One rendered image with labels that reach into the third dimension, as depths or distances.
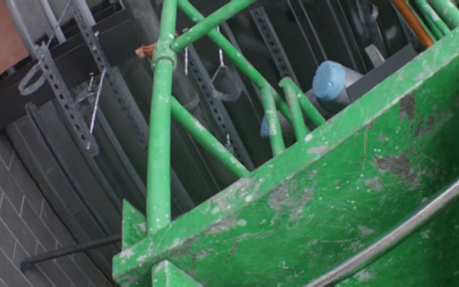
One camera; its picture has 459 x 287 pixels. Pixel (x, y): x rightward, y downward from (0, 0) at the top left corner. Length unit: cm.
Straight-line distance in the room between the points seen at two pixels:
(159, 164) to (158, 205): 9
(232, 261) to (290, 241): 8
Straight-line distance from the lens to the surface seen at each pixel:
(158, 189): 93
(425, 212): 75
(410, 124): 74
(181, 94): 238
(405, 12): 138
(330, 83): 224
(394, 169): 77
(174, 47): 127
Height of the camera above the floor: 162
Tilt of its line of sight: 54 degrees up
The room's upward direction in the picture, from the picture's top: 6 degrees counter-clockwise
